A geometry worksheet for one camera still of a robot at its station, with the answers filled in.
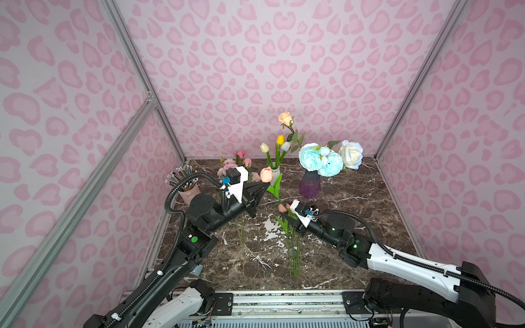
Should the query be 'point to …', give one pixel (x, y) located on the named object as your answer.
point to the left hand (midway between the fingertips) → (269, 184)
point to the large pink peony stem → (240, 229)
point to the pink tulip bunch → (281, 147)
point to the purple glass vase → (310, 184)
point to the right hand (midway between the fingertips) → (286, 207)
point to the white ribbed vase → (275, 174)
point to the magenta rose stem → (240, 162)
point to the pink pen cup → (190, 189)
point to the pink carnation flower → (228, 163)
